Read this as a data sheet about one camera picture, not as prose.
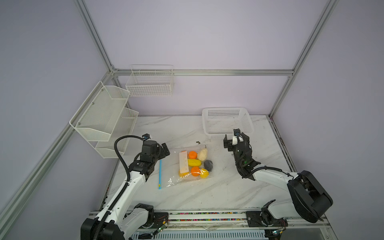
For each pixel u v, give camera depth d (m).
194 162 0.91
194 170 0.88
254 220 0.73
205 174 0.84
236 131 0.72
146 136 0.72
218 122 1.15
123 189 0.47
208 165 0.86
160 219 0.73
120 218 0.41
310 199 0.43
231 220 0.75
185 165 0.86
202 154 0.92
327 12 0.69
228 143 0.78
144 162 0.60
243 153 0.63
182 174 0.84
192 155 0.93
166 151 0.75
